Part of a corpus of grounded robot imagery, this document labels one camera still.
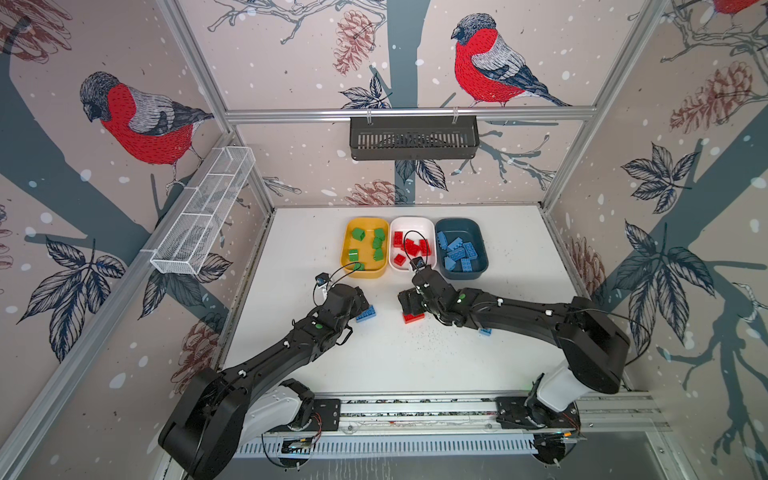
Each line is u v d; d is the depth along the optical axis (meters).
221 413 0.40
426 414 0.75
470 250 1.04
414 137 1.06
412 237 1.12
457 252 1.04
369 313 0.90
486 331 0.86
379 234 1.11
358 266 1.00
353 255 1.04
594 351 0.44
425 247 1.07
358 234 1.10
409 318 0.90
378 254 1.06
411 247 1.07
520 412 0.73
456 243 1.06
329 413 0.73
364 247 1.08
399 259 1.03
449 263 1.00
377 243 1.08
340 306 0.66
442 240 1.07
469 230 1.09
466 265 1.01
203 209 0.79
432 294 0.65
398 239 1.10
